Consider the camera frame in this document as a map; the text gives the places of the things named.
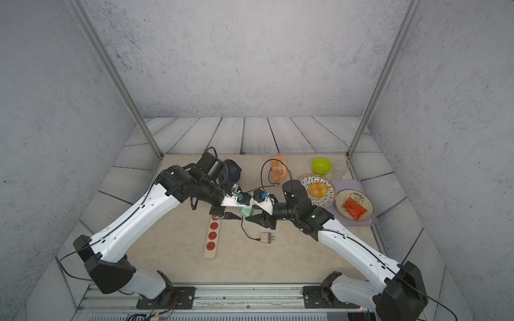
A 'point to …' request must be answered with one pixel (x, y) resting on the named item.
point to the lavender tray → (340, 184)
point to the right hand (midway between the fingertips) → (251, 211)
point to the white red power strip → (213, 239)
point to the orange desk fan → (278, 168)
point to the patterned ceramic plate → (327, 200)
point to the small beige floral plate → (345, 194)
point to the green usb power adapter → (246, 211)
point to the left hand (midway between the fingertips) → (244, 206)
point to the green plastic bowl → (321, 166)
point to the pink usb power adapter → (266, 237)
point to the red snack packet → (354, 208)
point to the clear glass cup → (338, 168)
